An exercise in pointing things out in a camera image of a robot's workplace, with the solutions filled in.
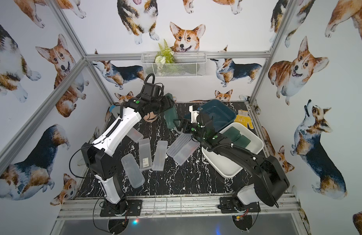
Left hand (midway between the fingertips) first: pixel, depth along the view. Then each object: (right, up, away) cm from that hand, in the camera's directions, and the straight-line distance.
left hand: (174, 101), depth 81 cm
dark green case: (-1, -8, -2) cm, 8 cm away
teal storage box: (+33, -7, +33) cm, 47 cm away
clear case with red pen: (+6, -31, +11) cm, 34 cm away
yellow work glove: (+49, -9, +29) cm, 58 cm away
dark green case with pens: (+36, -19, +14) cm, 44 cm away
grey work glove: (-51, -3, +37) cm, 63 cm away
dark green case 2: (+44, -25, +16) cm, 53 cm away
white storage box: (+28, -37, +4) cm, 47 cm away
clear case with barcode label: (-19, -33, +12) cm, 40 cm away
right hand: (+1, -10, -5) cm, 12 cm away
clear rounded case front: (-25, -40, +5) cm, 47 cm away
